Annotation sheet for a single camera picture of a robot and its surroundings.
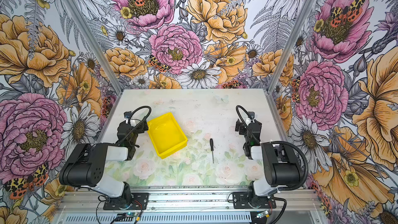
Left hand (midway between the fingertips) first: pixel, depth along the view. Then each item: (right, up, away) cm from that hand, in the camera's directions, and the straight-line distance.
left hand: (138, 121), depth 94 cm
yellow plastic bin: (+16, -9, +3) cm, 19 cm away
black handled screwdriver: (+44, -16, -2) cm, 47 cm away
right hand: (+65, -1, +1) cm, 65 cm away
